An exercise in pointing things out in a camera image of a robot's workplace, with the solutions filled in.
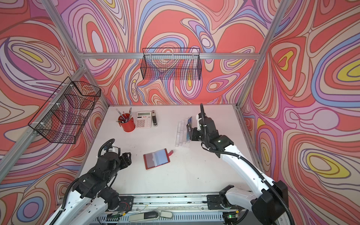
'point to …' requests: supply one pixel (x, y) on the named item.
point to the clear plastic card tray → (183, 137)
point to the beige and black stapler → (153, 117)
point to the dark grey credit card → (189, 129)
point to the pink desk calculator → (144, 119)
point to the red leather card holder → (149, 159)
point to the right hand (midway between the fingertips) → (192, 134)
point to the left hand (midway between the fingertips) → (129, 156)
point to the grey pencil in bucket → (116, 108)
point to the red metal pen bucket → (126, 122)
